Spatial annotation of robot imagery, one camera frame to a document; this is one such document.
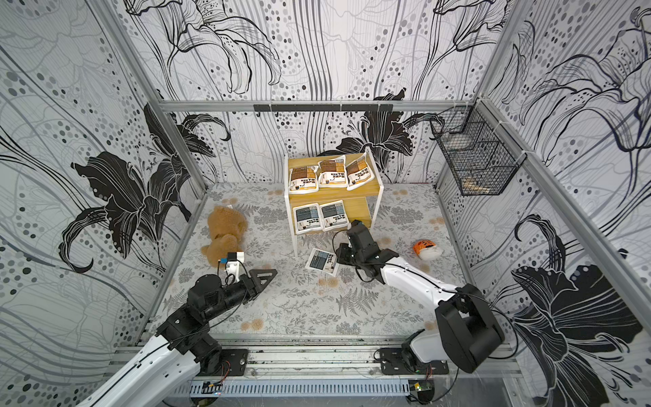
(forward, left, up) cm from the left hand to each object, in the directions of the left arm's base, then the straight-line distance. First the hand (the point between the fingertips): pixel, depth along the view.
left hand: (279, 282), depth 73 cm
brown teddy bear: (+23, +25, -6) cm, 34 cm away
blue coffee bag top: (+23, -6, +1) cm, 24 cm away
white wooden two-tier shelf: (+22, -14, +17) cm, 31 cm away
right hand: (+15, -18, -6) cm, 24 cm away
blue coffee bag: (+25, -15, +1) cm, 29 cm away
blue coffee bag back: (+15, -12, -14) cm, 24 cm away
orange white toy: (+18, -50, -9) cm, 54 cm away
